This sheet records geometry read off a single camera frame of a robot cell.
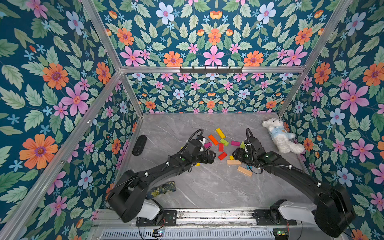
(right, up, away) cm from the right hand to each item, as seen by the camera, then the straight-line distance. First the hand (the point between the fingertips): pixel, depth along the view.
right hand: (237, 152), depth 84 cm
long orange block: (-13, +6, +20) cm, 24 cm away
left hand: (-15, 0, -1) cm, 15 cm away
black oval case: (-63, +3, +14) cm, 65 cm away
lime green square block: (-5, +5, +17) cm, 18 cm away
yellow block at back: (-8, +11, +23) cm, 27 cm away
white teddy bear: (+31, +8, +11) cm, 34 cm away
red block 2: (-7, -4, +12) cm, 15 cm away
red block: (-8, +1, +17) cm, 19 cm away
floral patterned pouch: (-39, -19, -2) cm, 43 cm away
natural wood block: (+4, -11, +3) cm, 12 cm away
